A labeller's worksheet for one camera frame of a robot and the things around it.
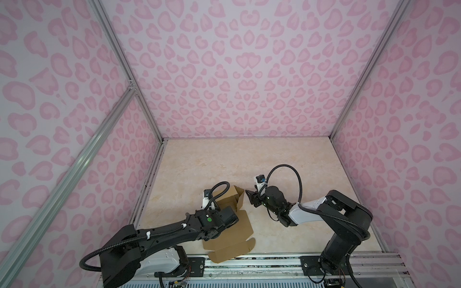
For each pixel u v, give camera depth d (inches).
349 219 18.5
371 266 29.3
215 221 23.8
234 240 31.4
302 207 24.4
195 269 29.0
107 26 28.5
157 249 18.5
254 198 31.0
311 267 28.5
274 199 27.3
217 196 23.1
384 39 30.2
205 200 28.0
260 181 30.8
